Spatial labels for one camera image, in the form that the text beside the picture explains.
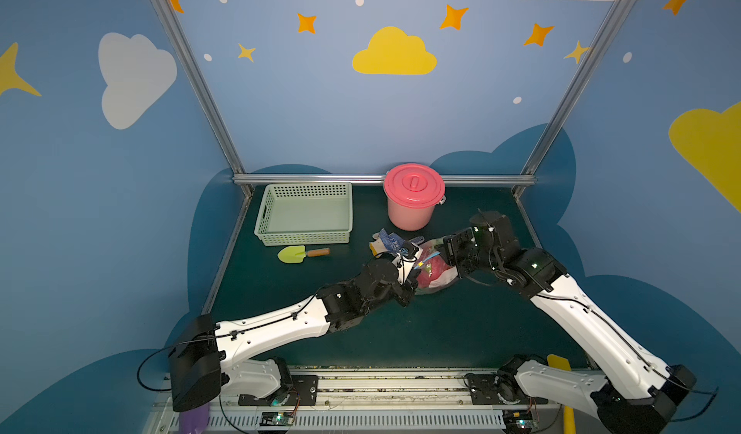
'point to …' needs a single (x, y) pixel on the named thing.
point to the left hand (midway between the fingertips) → (425, 271)
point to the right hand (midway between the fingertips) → (435, 239)
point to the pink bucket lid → (414, 185)
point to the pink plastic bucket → (410, 219)
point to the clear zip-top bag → (441, 280)
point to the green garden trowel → (296, 254)
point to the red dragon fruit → (431, 263)
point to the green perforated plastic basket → (296, 214)
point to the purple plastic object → (194, 420)
